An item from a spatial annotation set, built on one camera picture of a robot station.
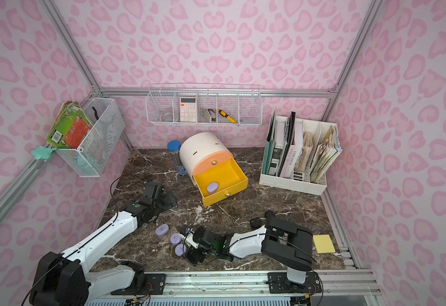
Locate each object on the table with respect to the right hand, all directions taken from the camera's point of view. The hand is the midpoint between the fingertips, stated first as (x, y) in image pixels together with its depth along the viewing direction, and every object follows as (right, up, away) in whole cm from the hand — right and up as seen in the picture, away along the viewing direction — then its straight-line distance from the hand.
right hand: (188, 248), depth 80 cm
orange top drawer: (+8, +37, +4) cm, 38 cm away
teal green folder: (+34, +43, +2) cm, 55 cm away
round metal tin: (-14, +59, +15) cm, 63 cm away
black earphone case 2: (+29, +8, +7) cm, 31 cm away
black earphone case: (+36, +11, +10) cm, 39 cm away
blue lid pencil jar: (-10, +44, +13) cm, 47 cm away
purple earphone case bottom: (-4, -1, 0) cm, 4 cm away
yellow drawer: (+17, +29, +13) cm, 36 cm away
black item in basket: (-45, +59, +8) cm, 74 cm away
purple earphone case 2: (-13, +6, +5) cm, 15 cm away
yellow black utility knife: (+14, +61, +18) cm, 65 cm away
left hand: (-12, +20, +6) cm, 24 cm away
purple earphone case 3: (-7, +3, +3) cm, 8 cm away
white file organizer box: (+40, +52, +12) cm, 67 cm away
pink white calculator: (-3, +63, +14) cm, 64 cm away
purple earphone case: (+9, +25, +8) cm, 27 cm away
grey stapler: (+7, +61, +17) cm, 64 cm away
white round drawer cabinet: (+5, +41, +6) cm, 42 cm away
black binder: (+44, +48, +3) cm, 66 cm away
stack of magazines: (+61, +41, +4) cm, 74 cm away
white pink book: (+47, +41, +6) cm, 62 cm away
